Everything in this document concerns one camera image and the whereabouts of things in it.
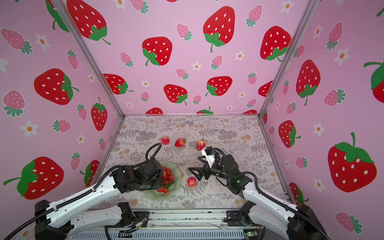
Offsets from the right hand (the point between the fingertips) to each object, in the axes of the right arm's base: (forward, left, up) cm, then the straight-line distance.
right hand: (193, 164), depth 73 cm
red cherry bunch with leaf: (-4, +14, -14) cm, 21 cm away
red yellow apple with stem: (+23, -1, -17) cm, 29 cm away
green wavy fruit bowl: (-12, +21, -18) cm, 30 cm away
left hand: (-9, +15, -6) cm, 18 cm away
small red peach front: (-3, +1, -15) cm, 16 cm away
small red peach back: (+23, +23, -15) cm, 36 cm away
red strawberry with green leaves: (+23, +13, -16) cm, 31 cm away
